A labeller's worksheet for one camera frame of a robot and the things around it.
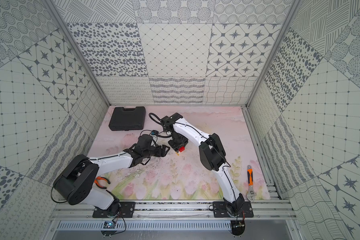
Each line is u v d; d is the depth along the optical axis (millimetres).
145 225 648
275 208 764
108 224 716
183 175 859
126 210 735
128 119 1117
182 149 835
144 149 708
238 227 727
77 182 441
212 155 551
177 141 778
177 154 930
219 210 731
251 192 788
